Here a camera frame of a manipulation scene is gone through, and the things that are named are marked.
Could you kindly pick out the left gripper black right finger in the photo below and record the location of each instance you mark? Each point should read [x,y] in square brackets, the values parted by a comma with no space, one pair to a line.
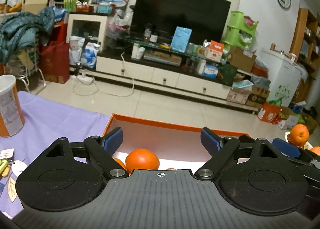
[222,154]

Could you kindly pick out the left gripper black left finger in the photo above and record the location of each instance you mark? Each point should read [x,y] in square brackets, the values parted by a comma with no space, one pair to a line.
[101,151]

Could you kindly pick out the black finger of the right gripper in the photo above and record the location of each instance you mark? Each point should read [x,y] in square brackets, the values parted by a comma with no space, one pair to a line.
[293,151]

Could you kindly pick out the large orange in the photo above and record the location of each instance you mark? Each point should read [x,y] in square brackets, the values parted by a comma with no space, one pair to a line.
[141,159]

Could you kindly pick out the white fruit basket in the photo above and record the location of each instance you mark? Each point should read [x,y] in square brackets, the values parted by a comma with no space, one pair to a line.
[297,142]

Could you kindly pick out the tangerine in basket left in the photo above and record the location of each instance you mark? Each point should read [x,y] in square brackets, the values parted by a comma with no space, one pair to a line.
[301,131]

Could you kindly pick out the tangerine in basket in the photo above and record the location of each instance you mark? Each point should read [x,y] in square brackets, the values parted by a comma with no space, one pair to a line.
[316,150]
[301,131]

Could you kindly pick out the small orange kumquat left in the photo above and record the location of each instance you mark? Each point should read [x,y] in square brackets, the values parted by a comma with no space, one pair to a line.
[120,163]

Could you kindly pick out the tangerine in basket right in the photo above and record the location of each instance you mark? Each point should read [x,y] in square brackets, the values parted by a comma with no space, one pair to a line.
[316,150]

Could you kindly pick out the orange cardboard box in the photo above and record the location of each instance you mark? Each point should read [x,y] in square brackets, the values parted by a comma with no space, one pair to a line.
[177,146]

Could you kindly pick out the white tv stand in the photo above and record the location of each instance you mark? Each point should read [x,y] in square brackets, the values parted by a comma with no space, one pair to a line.
[151,76]

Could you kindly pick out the purple floral tablecloth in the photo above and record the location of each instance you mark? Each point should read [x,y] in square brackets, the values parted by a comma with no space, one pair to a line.
[45,121]

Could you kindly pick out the white mini fridge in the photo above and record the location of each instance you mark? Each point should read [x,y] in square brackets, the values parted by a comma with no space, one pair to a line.
[284,75]

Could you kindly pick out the white round lid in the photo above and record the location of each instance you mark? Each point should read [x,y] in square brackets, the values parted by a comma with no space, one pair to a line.
[18,167]

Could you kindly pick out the orange white canister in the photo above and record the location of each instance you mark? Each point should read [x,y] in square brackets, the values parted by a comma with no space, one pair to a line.
[12,120]

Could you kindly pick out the red gift bag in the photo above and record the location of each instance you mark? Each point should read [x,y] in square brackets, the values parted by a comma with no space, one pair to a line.
[54,61]

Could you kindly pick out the blue paper packet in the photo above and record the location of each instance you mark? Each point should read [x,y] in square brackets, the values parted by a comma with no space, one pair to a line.
[180,39]

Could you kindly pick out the green plastic shelf rack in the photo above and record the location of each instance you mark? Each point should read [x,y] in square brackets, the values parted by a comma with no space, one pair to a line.
[240,30]

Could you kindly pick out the white small cabinet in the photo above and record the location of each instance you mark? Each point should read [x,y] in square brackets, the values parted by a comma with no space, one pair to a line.
[90,26]

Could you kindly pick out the blue down jacket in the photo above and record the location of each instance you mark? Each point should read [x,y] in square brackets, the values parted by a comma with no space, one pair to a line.
[19,31]

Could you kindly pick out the black television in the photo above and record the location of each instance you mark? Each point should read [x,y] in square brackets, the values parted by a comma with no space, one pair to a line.
[206,18]

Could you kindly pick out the yellow green keychain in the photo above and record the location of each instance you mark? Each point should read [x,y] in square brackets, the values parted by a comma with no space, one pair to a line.
[4,168]

